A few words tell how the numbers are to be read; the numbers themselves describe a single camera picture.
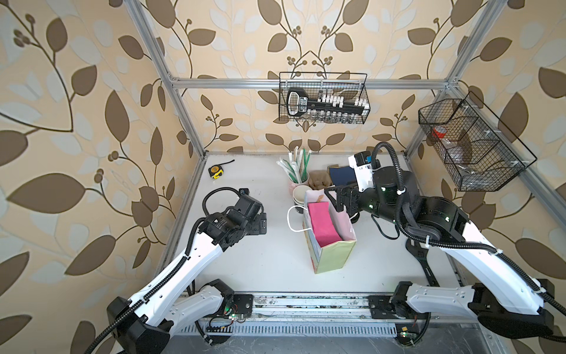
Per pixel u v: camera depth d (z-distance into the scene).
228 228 0.50
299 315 0.74
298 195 0.89
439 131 0.88
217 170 1.10
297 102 0.85
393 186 0.39
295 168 0.88
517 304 0.37
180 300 0.54
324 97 0.82
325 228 0.78
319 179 1.05
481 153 0.72
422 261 0.82
